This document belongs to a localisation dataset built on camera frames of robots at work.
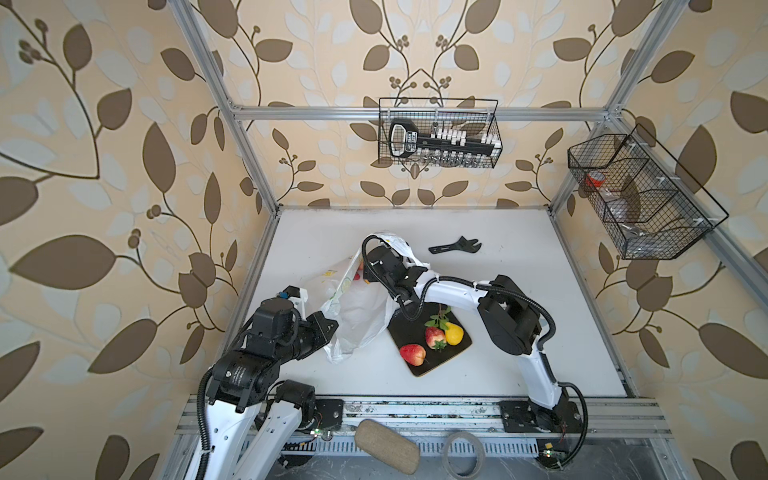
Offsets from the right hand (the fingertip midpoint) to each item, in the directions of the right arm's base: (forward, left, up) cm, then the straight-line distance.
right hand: (374, 263), depth 93 cm
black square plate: (-19, -9, -9) cm, 23 cm away
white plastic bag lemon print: (-11, +7, -11) cm, 17 cm away
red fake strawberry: (-23, -17, -5) cm, 29 cm away
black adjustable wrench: (+13, -32, -8) cm, 35 cm away
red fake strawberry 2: (-9, +4, +6) cm, 12 cm away
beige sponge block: (-47, -4, -6) cm, 48 cm away
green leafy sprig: (-17, -19, -5) cm, 26 cm away
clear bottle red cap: (-7, -65, +21) cm, 68 cm away
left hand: (-25, +6, +13) cm, 29 cm away
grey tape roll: (-49, -25, -8) cm, 55 cm away
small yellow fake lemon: (-21, -23, -6) cm, 32 cm away
